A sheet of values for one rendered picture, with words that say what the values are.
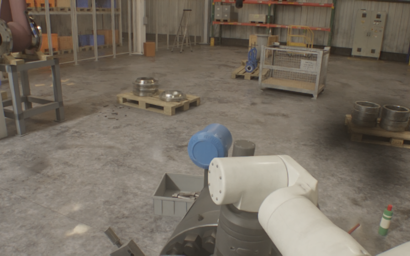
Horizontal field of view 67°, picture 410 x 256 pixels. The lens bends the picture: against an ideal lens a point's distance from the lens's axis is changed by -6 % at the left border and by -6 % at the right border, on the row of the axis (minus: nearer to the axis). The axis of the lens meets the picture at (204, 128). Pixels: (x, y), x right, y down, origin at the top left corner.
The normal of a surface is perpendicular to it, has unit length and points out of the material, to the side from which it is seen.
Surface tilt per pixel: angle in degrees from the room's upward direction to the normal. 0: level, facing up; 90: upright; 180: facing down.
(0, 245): 0
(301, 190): 4
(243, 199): 93
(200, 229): 90
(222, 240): 87
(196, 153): 90
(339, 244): 7
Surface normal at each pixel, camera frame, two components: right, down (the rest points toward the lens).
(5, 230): 0.04, -0.94
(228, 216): -0.48, -0.57
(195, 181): -0.12, 0.33
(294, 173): -0.95, 0.01
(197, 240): 0.76, -0.48
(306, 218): -0.22, -0.88
